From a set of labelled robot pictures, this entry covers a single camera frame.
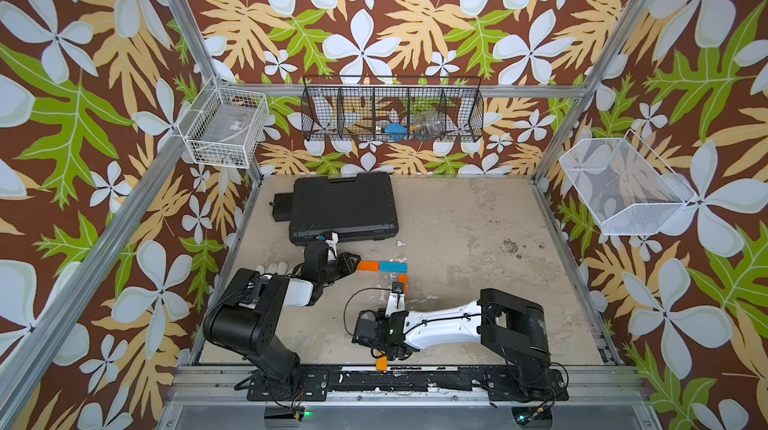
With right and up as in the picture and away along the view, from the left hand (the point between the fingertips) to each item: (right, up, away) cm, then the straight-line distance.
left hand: (359, 254), depth 94 cm
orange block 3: (+7, -26, -17) cm, 32 cm away
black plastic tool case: (-2, +14, +8) cm, 17 cm away
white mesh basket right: (+74, +20, -15) cm, 78 cm away
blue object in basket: (+12, +40, +1) cm, 42 cm away
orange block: (+3, -4, 0) cm, 5 cm away
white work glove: (-25, -4, -1) cm, 25 cm away
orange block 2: (+15, -8, 0) cm, 17 cm away
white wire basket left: (-39, +39, -8) cm, 56 cm away
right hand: (+8, -18, -7) cm, 21 cm away
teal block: (+9, -4, +1) cm, 10 cm away
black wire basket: (+11, +48, +4) cm, 50 cm away
